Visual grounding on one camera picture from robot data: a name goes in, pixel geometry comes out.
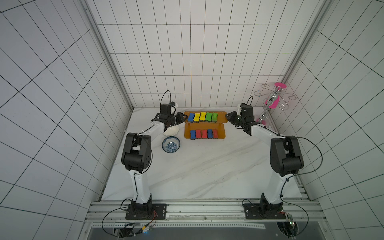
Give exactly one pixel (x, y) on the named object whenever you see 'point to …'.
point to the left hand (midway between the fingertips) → (186, 119)
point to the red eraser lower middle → (204, 134)
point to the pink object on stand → (276, 102)
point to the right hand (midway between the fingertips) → (219, 114)
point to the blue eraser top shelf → (190, 118)
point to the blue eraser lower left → (193, 135)
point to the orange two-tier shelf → (222, 118)
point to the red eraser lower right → (215, 134)
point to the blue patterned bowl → (171, 144)
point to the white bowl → (171, 131)
